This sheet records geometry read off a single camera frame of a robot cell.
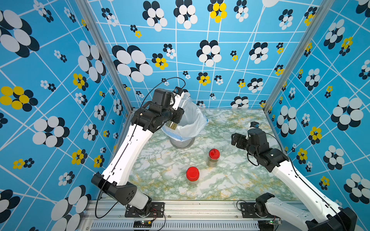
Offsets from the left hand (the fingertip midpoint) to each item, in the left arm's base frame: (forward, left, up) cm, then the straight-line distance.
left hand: (181, 108), depth 70 cm
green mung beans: (-8, +4, -3) cm, 10 cm away
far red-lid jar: (-13, -18, -25) cm, 33 cm away
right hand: (-6, -32, -16) cm, 36 cm away
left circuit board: (-43, +20, -40) cm, 62 cm away
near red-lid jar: (-24, -5, -26) cm, 35 cm away
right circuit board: (-43, -46, -36) cm, 72 cm away
